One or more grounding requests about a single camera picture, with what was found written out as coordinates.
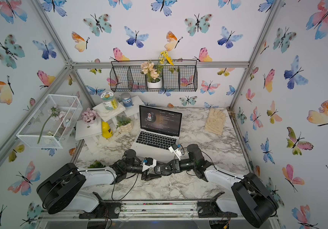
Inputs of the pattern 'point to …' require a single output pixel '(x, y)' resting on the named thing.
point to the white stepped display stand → (109, 121)
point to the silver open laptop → (159, 130)
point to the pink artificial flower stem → (54, 111)
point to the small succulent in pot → (125, 123)
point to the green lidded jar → (109, 101)
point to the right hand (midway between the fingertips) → (164, 169)
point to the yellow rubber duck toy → (106, 131)
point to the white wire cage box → (51, 124)
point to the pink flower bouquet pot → (90, 116)
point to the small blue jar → (127, 99)
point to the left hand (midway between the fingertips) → (161, 168)
